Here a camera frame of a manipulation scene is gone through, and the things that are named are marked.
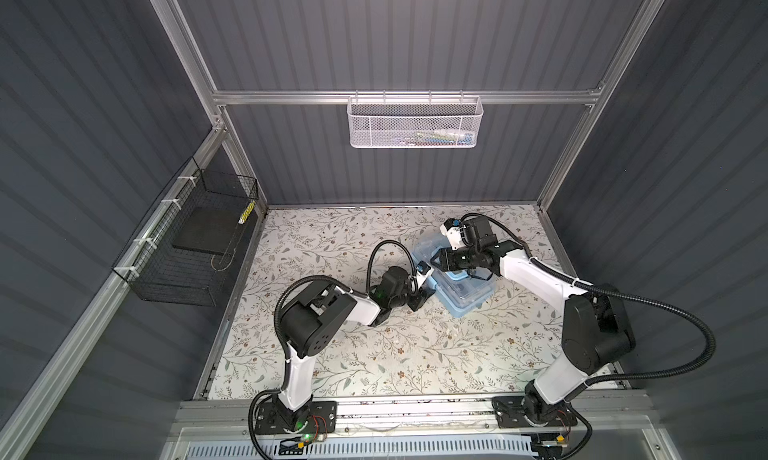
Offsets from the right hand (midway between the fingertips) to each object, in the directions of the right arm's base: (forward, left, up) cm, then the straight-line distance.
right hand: (439, 262), depth 90 cm
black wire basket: (-8, +65, +18) cm, 68 cm away
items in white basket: (+33, -1, +22) cm, 39 cm away
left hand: (-3, +3, -8) cm, 9 cm away
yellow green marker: (+6, +55, +17) cm, 58 cm away
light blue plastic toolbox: (-10, -5, -2) cm, 11 cm away
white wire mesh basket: (+64, +8, +10) cm, 66 cm away
